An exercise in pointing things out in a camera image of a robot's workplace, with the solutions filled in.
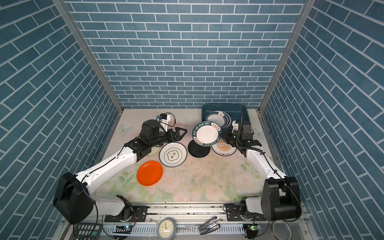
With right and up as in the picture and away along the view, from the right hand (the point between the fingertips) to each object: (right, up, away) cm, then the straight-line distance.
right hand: (218, 131), depth 85 cm
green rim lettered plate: (-7, -2, +4) cm, 8 cm away
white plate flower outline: (-28, -16, +10) cm, 34 cm away
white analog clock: (-26, -43, -18) cm, 54 cm away
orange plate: (-40, -25, +2) cm, 47 cm away
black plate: (-13, -14, +13) cm, 23 cm away
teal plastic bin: (+20, +13, +32) cm, 40 cm away
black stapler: (-7, -43, -16) cm, 47 cm away
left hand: (-20, 0, -7) cm, 21 cm away
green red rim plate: (+5, +8, +27) cm, 29 cm away
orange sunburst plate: (+5, -12, +13) cm, 19 cm away
